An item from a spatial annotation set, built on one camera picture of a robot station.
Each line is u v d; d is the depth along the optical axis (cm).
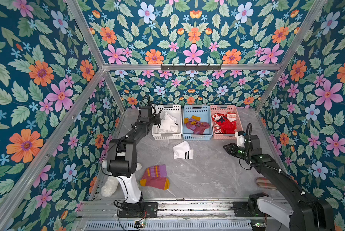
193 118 114
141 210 67
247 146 64
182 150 96
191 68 94
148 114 76
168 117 107
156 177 84
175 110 115
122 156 52
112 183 74
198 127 102
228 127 104
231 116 111
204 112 115
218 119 108
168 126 104
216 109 115
